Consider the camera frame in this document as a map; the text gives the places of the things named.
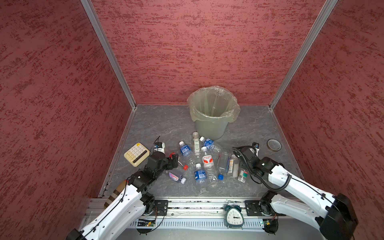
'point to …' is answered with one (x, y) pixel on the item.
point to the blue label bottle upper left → (186, 153)
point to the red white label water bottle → (211, 172)
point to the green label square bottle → (196, 144)
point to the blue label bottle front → (200, 177)
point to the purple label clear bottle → (176, 177)
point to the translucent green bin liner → (213, 103)
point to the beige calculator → (137, 154)
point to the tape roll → (273, 145)
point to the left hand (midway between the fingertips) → (171, 159)
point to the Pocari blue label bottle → (210, 144)
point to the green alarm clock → (233, 216)
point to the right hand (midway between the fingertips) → (244, 164)
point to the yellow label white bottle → (233, 168)
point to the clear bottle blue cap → (223, 160)
